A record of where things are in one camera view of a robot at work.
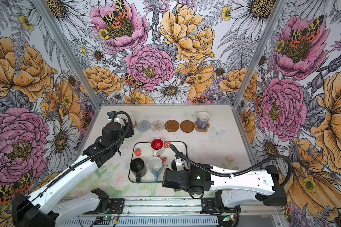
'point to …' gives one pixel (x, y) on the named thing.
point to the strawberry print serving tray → (144, 150)
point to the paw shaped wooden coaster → (200, 129)
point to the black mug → (137, 166)
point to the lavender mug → (202, 118)
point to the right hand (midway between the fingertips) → (181, 184)
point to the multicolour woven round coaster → (157, 126)
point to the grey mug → (174, 164)
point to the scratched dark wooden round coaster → (172, 126)
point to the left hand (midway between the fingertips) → (126, 127)
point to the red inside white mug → (157, 144)
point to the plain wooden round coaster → (187, 126)
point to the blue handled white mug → (155, 165)
